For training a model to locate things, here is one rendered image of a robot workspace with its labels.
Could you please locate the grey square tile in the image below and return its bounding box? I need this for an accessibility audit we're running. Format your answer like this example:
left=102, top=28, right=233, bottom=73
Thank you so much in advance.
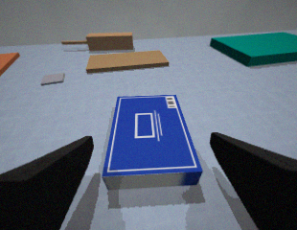
left=41, top=73, right=64, bottom=85

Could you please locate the green flat rectangular block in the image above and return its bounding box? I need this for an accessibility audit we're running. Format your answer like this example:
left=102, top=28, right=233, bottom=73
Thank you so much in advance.
left=210, top=32, right=297, bottom=67

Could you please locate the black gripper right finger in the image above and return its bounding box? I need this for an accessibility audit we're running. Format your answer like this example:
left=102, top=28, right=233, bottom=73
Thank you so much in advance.
left=210, top=132, right=297, bottom=230

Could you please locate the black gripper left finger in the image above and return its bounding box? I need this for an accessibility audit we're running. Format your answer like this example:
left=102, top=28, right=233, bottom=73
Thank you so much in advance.
left=0, top=136, right=94, bottom=230

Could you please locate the orange-brown flat rectangular tile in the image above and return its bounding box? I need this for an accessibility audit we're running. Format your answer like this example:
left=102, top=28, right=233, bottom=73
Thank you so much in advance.
left=0, top=53, right=20, bottom=76

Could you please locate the tan flat board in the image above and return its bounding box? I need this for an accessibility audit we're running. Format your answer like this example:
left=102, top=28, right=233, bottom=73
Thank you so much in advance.
left=85, top=50, right=169, bottom=74

